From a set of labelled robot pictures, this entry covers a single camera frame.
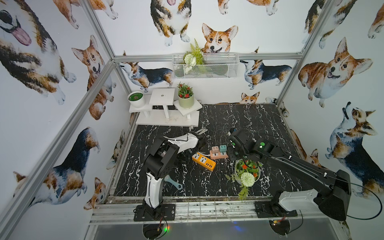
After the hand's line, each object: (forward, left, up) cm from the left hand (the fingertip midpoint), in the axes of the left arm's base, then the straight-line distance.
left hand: (180, 160), depth 90 cm
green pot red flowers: (+32, -3, +23) cm, 39 cm away
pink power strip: (+2, -23, +2) cm, 23 cm away
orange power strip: (-2, -14, +2) cm, 14 cm away
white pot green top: (+31, +27, +21) cm, 46 cm away
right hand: (-3, -26, +16) cm, 31 cm away
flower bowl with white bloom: (-13, -34, +14) cm, 39 cm away
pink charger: (+3, -21, +6) cm, 22 cm away
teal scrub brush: (-10, +7, 0) cm, 12 cm away
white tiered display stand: (+34, +14, +7) cm, 37 cm away
